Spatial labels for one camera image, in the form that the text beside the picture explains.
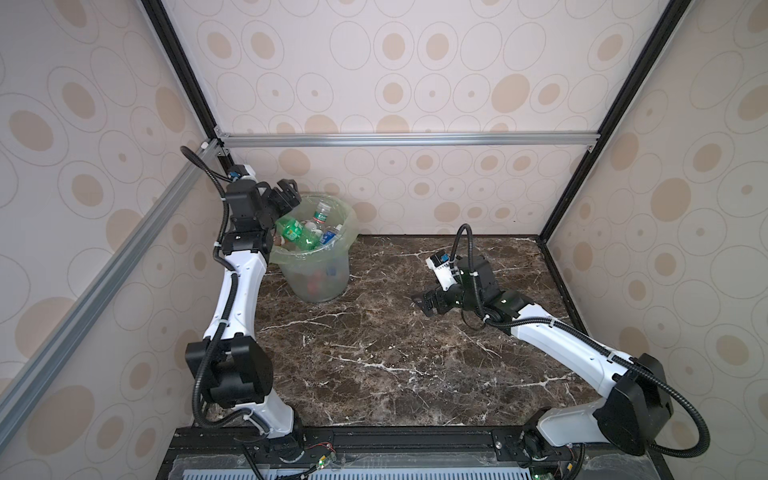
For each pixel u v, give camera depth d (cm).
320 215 92
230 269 51
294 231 80
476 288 59
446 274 69
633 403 41
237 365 44
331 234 87
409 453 73
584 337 48
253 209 58
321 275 93
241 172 65
